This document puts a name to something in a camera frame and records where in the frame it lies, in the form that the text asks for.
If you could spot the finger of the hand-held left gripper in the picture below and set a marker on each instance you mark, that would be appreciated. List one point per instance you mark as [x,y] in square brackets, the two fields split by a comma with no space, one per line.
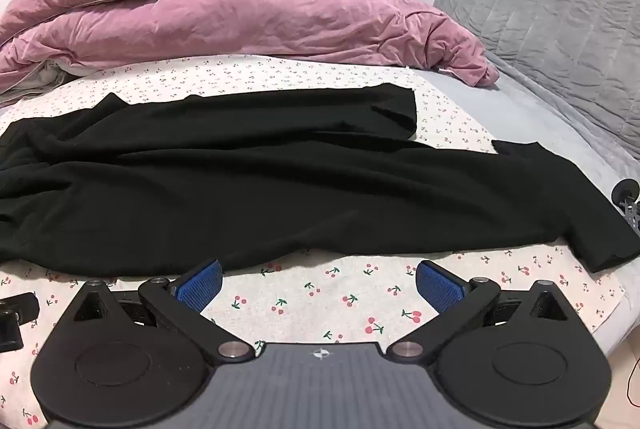
[20,305]

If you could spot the cherry print bed sheet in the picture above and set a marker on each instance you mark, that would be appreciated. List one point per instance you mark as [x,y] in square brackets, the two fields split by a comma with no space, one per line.
[325,296]

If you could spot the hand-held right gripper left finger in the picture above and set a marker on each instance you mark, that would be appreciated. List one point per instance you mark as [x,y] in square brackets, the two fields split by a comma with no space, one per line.
[200,286]

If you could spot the pink duvet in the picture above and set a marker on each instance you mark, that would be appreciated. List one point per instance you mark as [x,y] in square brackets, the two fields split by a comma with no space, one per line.
[260,19]

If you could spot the black pants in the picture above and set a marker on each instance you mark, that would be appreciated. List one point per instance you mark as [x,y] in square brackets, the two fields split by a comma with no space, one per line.
[280,179]

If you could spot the grey quilted headboard cover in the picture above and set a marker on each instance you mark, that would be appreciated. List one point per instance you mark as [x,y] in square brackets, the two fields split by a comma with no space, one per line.
[545,19]

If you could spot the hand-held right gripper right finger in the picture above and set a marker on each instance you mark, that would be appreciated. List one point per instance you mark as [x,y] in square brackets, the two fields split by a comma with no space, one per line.
[440,286]

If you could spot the black metal stand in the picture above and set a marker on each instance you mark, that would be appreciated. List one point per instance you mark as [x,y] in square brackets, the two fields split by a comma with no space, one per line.
[627,194]

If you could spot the grey bed sheet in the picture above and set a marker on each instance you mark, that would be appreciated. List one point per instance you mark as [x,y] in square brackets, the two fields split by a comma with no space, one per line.
[505,109]

